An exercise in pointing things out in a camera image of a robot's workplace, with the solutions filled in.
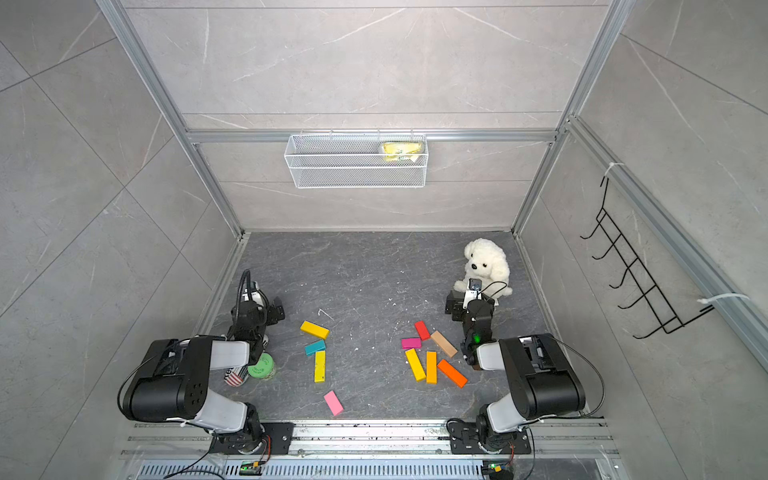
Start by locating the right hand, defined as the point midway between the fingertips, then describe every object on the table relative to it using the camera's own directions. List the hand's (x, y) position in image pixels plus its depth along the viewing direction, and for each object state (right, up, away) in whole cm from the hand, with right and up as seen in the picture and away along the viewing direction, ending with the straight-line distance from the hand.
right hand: (469, 292), depth 93 cm
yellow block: (-49, -12, 0) cm, 50 cm away
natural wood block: (-8, -16, -3) cm, 18 cm away
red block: (-15, -12, 0) cm, 19 cm away
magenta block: (-18, -16, -2) cm, 24 cm away
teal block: (-47, -16, -3) cm, 50 cm away
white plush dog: (+4, +10, -5) cm, 11 cm away
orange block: (-6, -23, -11) cm, 26 cm away
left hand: (-66, -2, +1) cm, 66 cm away
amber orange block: (-13, -21, -9) cm, 26 cm away
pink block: (-40, -28, -14) cm, 51 cm away
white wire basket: (-37, +44, +8) cm, 58 cm away
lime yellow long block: (-45, -21, -9) cm, 50 cm away
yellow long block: (-18, -21, -7) cm, 28 cm away
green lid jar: (-60, -19, -13) cm, 64 cm away
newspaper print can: (-68, -22, -12) cm, 72 cm away
